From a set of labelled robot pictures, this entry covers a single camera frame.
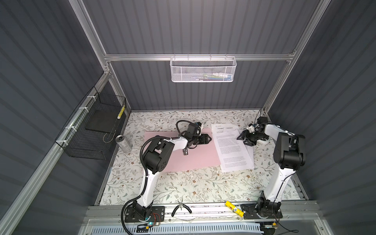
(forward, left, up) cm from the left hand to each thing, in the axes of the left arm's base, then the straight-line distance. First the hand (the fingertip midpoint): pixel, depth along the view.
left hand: (208, 139), depth 100 cm
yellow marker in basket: (+4, +52, +25) cm, 58 cm away
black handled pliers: (-39, +20, -4) cm, 44 cm away
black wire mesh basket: (-9, +64, +24) cm, 69 cm away
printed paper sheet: (-10, -15, -4) cm, 19 cm away
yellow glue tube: (-43, -7, -1) cm, 43 cm away
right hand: (-3, -23, 0) cm, 23 cm away
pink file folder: (-11, +5, -4) cm, 12 cm away
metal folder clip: (-7, +16, -3) cm, 18 cm away
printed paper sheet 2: (+11, -10, -2) cm, 15 cm away
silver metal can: (-6, +54, +6) cm, 54 cm away
